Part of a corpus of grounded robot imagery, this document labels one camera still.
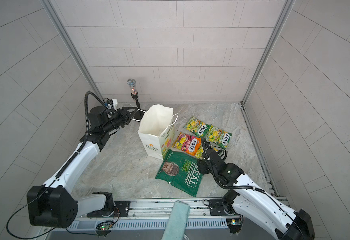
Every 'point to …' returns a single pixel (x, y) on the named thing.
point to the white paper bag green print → (156, 129)
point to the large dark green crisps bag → (182, 171)
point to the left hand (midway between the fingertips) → (139, 108)
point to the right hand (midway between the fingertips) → (201, 163)
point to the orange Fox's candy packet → (187, 143)
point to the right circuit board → (234, 224)
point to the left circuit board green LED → (105, 227)
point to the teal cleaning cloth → (175, 228)
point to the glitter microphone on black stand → (131, 83)
